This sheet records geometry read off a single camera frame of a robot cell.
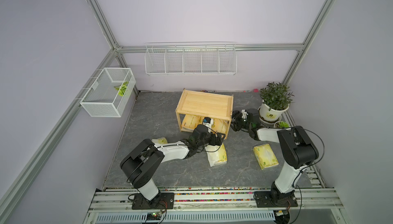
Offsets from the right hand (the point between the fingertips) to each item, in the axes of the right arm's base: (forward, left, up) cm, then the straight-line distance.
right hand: (225, 115), depth 95 cm
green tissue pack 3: (-24, -20, -6) cm, 32 cm away
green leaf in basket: (+4, +58, +21) cm, 61 cm away
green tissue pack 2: (-13, +39, -7) cm, 42 cm away
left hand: (-14, +5, 0) cm, 15 cm away
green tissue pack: (-22, +7, -6) cm, 24 cm away
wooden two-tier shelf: (-2, +19, +11) cm, 23 cm away
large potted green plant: (+5, -29, +11) cm, 31 cm away
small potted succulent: (-8, -32, +1) cm, 33 cm away
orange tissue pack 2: (-7, +4, -1) cm, 8 cm away
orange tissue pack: (-2, +22, -4) cm, 22 cm away
